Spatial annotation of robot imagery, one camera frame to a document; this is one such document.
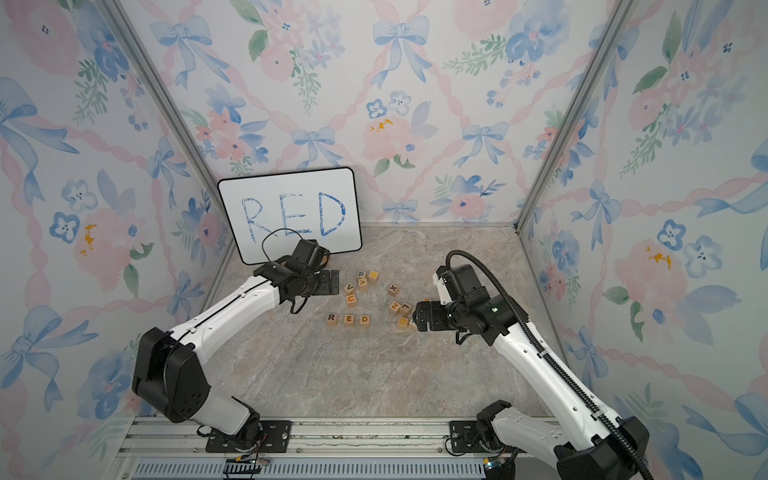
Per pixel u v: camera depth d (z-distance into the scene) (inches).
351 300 37.9
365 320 36.1
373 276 40.3
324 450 28.8
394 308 37.3
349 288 39.3
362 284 39.5
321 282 30.0
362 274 40.5
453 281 22.4
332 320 36.3
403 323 36.1
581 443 15.5
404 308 37.3
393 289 39.3
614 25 27.7
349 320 36.2
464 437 28.9
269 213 37.3
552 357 17.3
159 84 31.8
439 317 25.6
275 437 28.9
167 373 16.4
